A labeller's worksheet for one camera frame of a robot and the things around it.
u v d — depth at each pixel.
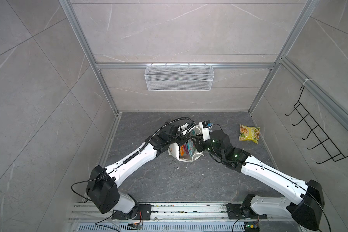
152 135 0.53
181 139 0.68
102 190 0.41
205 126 0.62
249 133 1.01
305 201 0.39
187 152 0.86
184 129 0.64
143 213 0.73
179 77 1.01
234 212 0.73
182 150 0.86
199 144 0.63
